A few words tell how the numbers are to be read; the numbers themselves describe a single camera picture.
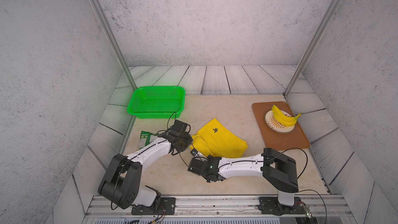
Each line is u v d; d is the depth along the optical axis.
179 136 0.69
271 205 0.73
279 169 0.49
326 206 0.74
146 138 0.96
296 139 0.97
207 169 0.63
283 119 1.00
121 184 0.42
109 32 0.86
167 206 0.73
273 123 1.02
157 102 1.17
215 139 0.96
